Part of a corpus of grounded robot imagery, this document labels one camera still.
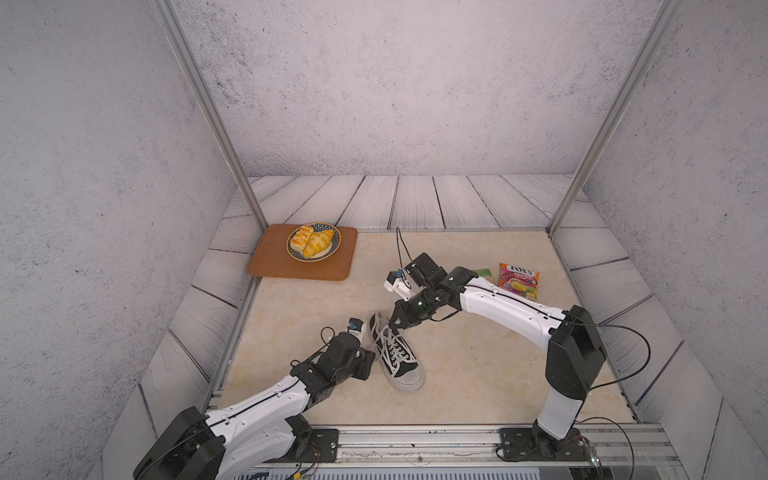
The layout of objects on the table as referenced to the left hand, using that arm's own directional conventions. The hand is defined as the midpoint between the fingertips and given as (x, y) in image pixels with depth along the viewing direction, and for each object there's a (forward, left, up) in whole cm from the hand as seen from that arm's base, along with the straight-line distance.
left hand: (374, 356), depth 84 cm
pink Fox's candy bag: (+25, -49, 0) cm, 55 cm away
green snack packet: (+31, -39, -3) cm, 50 cm away
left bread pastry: (+44, +29, +2) cm, 53 cm away
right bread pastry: (+43, +21, +2) cm, 48 cm away
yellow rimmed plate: (+39, +29, -1) cm, 49 cm away
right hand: (+3, -5, +12) cm, 13 cm away
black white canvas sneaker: (-4, -8, -1) cm, 9 cm away
